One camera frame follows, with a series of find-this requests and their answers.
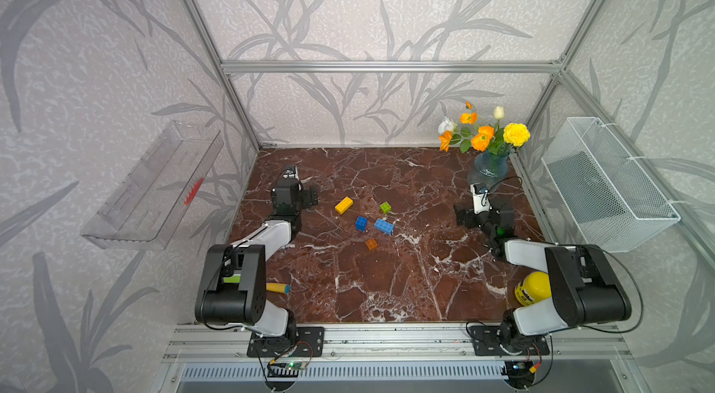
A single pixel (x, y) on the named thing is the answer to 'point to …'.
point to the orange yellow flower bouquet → (496, 140)
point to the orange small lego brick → (371, 244)
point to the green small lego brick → (385, 207)
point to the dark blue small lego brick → (361, 223)
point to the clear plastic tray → (147, 210)
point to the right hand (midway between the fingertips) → (468, 200)
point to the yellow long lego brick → (344, 205)
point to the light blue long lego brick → (384, 226)
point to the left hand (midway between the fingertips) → (298, 186)
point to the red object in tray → (194, 192)
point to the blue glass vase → (489, 169)
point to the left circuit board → (290, 369)
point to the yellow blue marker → (278, 288)
